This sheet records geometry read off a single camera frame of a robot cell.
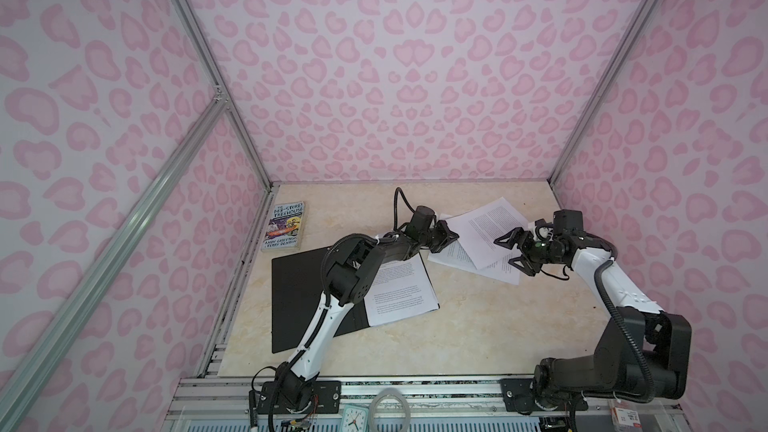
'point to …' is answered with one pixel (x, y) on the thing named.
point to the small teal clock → (355, 419)
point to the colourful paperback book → (285, 227)
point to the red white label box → (624, 418)
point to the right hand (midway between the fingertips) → (504, 245)
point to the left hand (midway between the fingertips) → (466, 231)
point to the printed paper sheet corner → (400, 289)
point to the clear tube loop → (385, 392)
